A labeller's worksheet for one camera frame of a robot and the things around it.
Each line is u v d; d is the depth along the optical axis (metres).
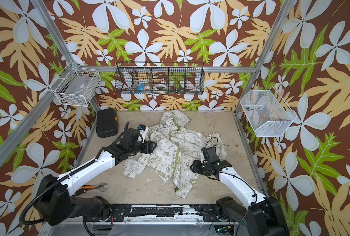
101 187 0.82
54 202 0.40
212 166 0.63
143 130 0.73
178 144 0.97
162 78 0.99
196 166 0.74
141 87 0.94
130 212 0.75
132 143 0.64
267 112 0.84
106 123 1.14
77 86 0.86
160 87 0.99
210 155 0.66
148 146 0.72
